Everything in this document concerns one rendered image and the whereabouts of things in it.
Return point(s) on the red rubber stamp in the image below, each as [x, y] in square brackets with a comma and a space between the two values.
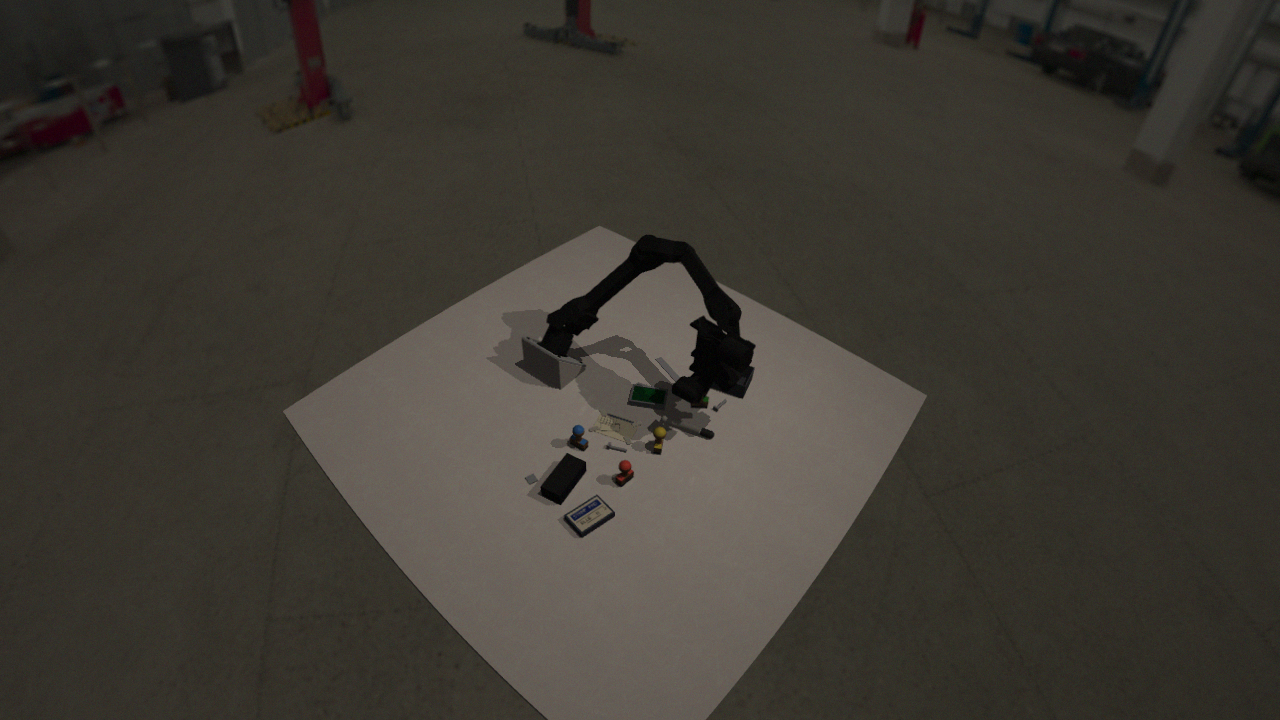
[626, 473]

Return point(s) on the flat dark tin with blue and beige label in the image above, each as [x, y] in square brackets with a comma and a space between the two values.
[590, 515]

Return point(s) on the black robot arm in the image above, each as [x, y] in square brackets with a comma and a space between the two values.
[734, 352]

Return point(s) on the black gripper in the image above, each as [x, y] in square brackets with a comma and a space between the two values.
[692, 388]

